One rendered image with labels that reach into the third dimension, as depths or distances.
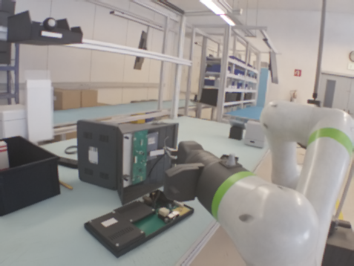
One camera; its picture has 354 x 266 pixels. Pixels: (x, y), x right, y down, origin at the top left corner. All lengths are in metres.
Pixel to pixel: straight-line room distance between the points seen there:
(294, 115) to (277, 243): 0.46
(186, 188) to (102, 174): 0.40
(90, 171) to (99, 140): 0.11
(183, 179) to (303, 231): 0.20
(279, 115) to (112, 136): 0.48
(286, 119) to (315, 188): 0.26
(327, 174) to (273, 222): 0.26
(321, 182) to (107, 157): 0.56
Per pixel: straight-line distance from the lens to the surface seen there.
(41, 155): 0.77
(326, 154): 0.54
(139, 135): 0.64
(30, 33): 0.81
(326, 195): 0.48
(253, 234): 0.27
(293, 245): 0.27
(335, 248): 1.08
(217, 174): 0.35
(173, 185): 0.37
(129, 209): 0.60
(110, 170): 0.71
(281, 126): 0.67
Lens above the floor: 1.35
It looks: 13 degrees down
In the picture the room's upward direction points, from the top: 5 degrees clockwise
